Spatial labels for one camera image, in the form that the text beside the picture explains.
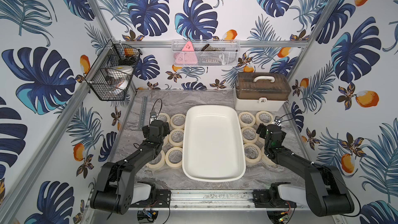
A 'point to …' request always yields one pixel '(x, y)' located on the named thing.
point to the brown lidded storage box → (262, 91)
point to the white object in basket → (121, 75)
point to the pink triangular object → (187, 56)
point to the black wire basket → (115, 53)
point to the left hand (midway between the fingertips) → (155, 122)
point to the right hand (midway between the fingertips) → (271, 126)
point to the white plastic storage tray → (213, 149)
